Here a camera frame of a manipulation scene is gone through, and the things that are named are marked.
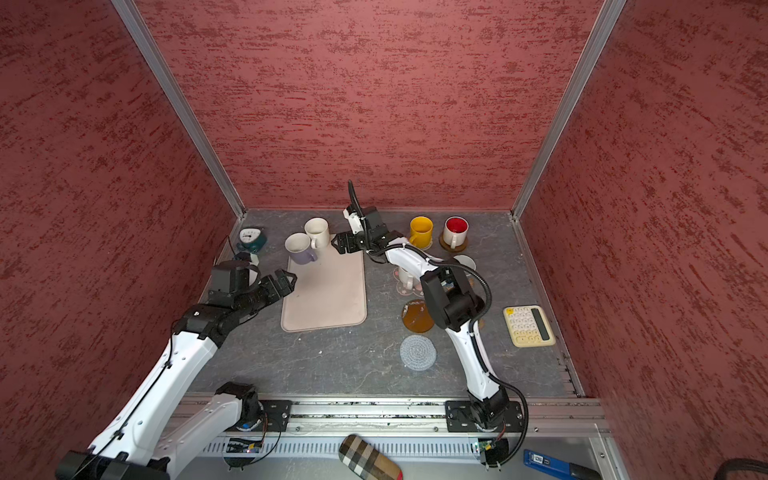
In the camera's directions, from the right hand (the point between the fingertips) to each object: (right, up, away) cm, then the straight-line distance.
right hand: (340, 244), depth 97 cm
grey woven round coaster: (+25, -32, -12) cm, 42 cm away
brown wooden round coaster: (+25, -23, -5) cm, 34 cm away
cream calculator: (+59, -25, -9) cm, 64 cm away
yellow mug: (+28, +4, +7) cm, 29 cm away
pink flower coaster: (+25, -15, 0) cm, 30 cm away
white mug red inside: (+40, +4, +9) cm, 42 cm away
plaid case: (+12, -49, -31) cm, 59 cm away
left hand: (-12, -12, -18) cm, 25 cm away
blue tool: (+54, -49, -32) cm, 80 cm away
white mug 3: (+22, -12, -4) cm, 25 cm away
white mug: (-16, -1, +7) cm, 17 cm away
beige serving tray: (-5, -17, +2) cm, 17 cm away
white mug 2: (-9, +5, +7) cm, 13 cm away
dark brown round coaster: (+38, -1, +11) cm, 40 cm away
